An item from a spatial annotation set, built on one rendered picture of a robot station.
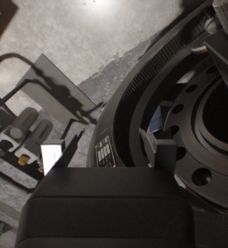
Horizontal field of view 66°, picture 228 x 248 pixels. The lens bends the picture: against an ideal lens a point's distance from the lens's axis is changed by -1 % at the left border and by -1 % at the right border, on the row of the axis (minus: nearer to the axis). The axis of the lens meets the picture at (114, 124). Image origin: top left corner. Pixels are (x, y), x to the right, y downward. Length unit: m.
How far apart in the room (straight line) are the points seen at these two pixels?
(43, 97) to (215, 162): 1.04
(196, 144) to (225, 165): 0.08
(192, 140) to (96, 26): 0.72
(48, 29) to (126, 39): 0.39
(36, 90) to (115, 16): 0.63
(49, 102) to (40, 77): 0.17
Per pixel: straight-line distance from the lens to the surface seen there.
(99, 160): 0.33
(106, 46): 0.96
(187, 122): 0.45
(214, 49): 0.21
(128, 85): 0.49
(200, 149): 0.38
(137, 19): 0.92
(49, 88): 1.15
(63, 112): 1.22
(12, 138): 0.82
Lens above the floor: 0.91
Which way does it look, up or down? 51 degrees down
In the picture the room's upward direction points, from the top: 169 degrees counter-clockwise
